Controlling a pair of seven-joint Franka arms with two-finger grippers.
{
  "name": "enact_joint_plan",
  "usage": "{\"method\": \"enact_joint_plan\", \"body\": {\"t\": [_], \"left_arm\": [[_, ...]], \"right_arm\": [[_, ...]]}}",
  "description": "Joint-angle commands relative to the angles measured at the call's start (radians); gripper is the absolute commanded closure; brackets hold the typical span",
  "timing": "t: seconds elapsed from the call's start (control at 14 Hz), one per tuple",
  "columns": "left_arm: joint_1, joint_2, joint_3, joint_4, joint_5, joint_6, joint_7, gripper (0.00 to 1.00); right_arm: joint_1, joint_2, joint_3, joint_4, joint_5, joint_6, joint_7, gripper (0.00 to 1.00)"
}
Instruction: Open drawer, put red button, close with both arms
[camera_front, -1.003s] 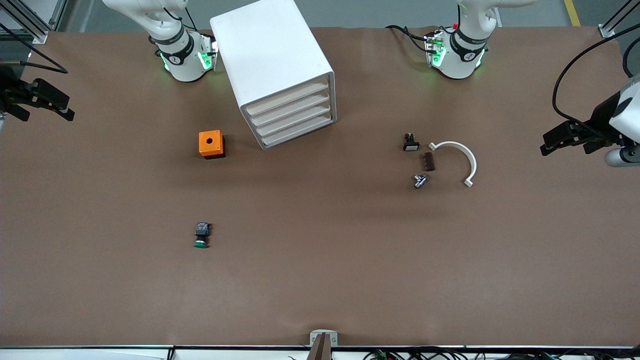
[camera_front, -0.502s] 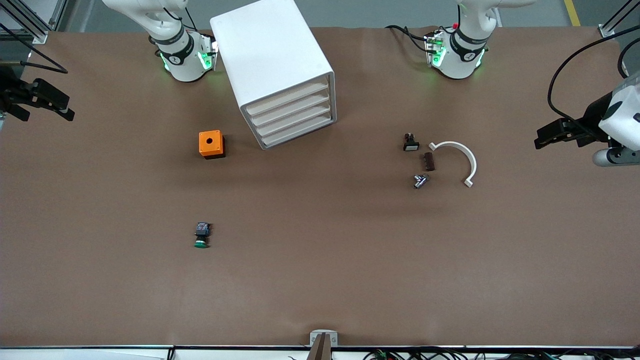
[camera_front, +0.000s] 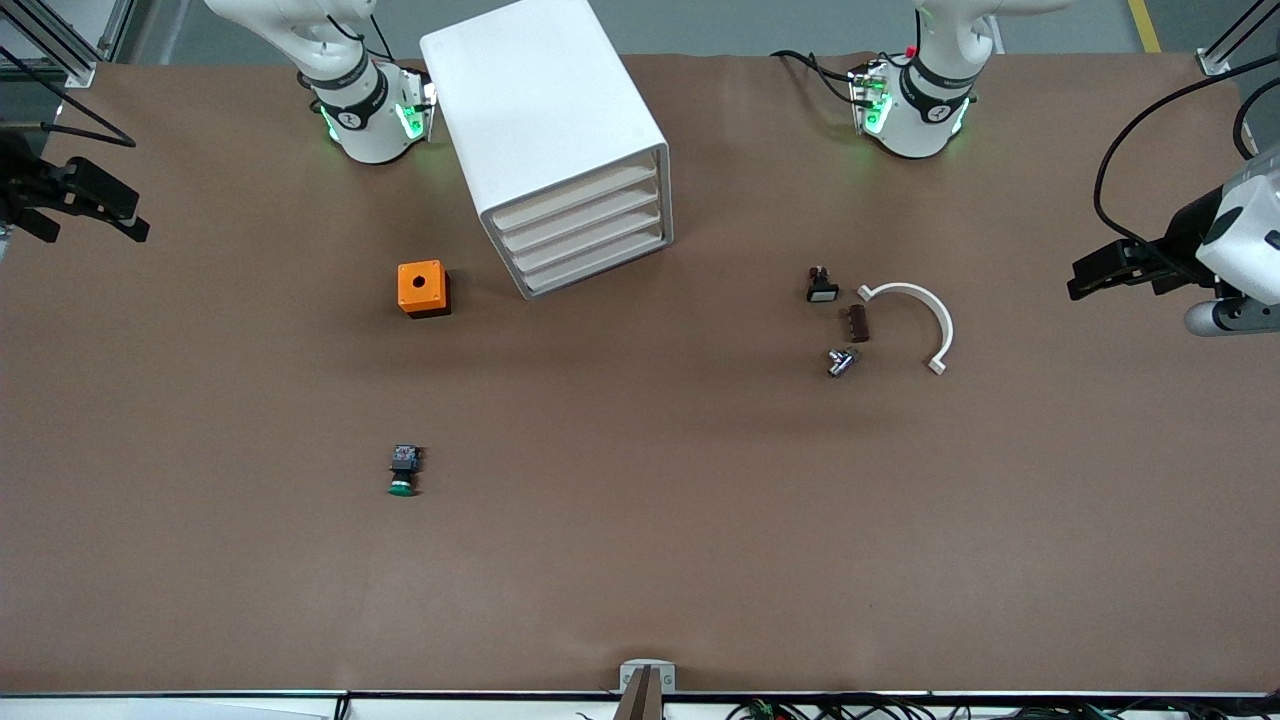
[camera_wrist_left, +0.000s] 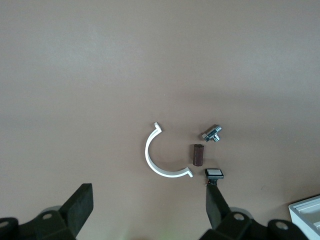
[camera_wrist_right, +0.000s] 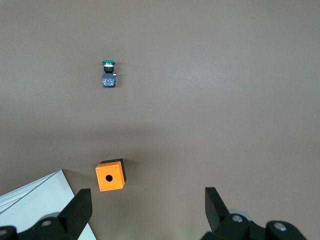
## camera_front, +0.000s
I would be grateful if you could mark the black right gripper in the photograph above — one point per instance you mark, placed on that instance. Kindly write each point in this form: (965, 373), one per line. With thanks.
(22, 176)

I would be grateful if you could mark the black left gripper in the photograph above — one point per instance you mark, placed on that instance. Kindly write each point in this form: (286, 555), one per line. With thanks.
(1183, 243)

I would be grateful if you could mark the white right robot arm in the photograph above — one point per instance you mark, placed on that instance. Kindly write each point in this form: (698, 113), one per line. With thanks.
(370, 130)

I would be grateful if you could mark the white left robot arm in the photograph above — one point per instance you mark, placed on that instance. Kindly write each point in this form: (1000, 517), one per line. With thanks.
(915, 125)

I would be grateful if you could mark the green push button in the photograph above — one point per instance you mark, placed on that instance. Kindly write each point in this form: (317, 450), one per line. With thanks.
(403, 472)

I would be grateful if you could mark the white curved plastic clamp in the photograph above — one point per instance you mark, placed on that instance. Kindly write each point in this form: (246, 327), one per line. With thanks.
(945, 325)

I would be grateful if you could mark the brown terminal block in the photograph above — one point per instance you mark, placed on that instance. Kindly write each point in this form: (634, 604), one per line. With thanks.
(859, 324)

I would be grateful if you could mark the silver metal fitting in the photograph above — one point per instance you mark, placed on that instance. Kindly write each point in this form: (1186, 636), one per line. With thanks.
(841, 362)

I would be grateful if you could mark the brown table cover sheet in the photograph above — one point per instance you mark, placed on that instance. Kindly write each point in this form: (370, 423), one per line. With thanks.
(640, 500)

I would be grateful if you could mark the aluminium frame post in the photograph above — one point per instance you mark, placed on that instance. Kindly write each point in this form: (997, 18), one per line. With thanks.
(70, 45)
(1235, 35)

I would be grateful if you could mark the black switch white face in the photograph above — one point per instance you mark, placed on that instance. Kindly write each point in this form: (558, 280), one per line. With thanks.
(822, 288)

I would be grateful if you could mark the orange button enclosure box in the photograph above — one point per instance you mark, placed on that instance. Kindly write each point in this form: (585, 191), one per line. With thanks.
(420, 283)

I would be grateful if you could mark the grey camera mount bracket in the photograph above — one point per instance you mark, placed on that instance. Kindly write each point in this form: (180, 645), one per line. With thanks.
(630, 675)

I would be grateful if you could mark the brown camera stand post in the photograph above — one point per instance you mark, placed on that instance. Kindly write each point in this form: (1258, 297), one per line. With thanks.
(643, 700)

